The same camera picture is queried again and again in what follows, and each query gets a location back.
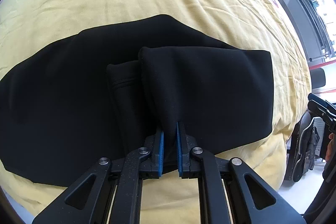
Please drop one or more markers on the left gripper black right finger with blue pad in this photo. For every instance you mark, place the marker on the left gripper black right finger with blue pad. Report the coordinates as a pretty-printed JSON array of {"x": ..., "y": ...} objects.
[{"x": 230, "y": 191}]

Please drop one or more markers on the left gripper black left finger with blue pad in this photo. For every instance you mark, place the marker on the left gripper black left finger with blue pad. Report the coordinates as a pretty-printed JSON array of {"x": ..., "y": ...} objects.
[{"x": 110, "y": 191}]

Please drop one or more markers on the person's right hand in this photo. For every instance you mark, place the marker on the person's right hand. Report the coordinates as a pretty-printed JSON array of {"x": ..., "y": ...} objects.
[{"x": 329, "y": 150}]

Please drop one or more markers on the black office chair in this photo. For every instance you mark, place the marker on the black office chair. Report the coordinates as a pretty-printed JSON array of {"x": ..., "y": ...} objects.
[{"x": 301, "y": 148}]

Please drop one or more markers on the yellow cartoon bedsheet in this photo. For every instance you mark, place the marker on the yellow cartoon bedsheet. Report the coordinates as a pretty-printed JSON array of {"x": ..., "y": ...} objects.
[{"x": 29, "y": 25}]

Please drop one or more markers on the black pants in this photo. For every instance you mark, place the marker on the black pants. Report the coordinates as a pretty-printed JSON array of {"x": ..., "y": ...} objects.
[{"x": 102, "y": 92}]

